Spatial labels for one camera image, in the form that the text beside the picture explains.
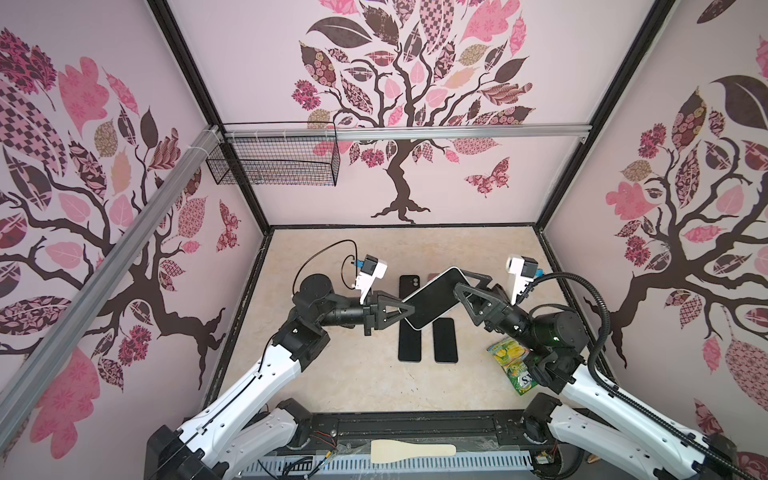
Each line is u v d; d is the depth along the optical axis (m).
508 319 0.51
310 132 0.92
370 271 0.55
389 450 0.71
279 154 0.95
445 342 0.89
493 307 0.49
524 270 0.51
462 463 0.70
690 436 0.41
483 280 0.58
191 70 0.76
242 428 0.45
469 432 0.76
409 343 0.89
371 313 0.53
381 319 0.57
